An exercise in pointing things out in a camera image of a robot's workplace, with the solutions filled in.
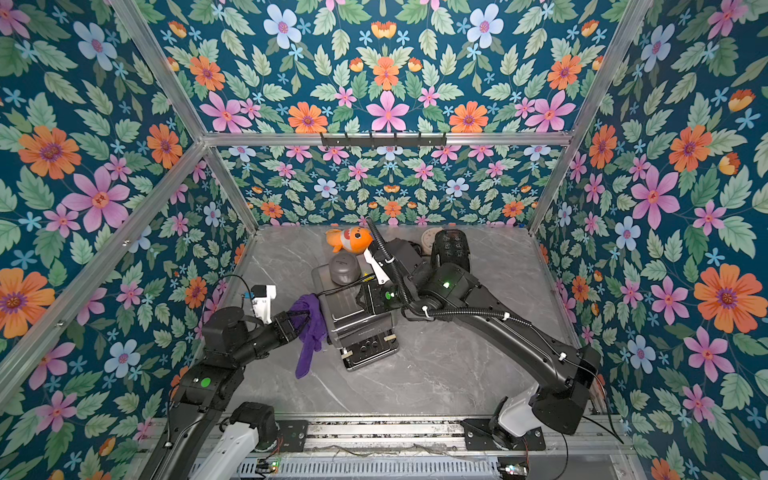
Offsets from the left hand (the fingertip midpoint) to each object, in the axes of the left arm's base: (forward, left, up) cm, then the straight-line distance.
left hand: (315, 316), depth 70 cm
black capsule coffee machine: (+20, -36, -1) cm, 41 cm away
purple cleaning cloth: (-1, +1, 0) cm, 2 cm away
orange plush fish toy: (+37, -6, -14) cm, 40 cm away
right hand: (+2, -14, +7) cm, 15 cm away
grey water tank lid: (+8, -8, +7) cm, 13 cm away
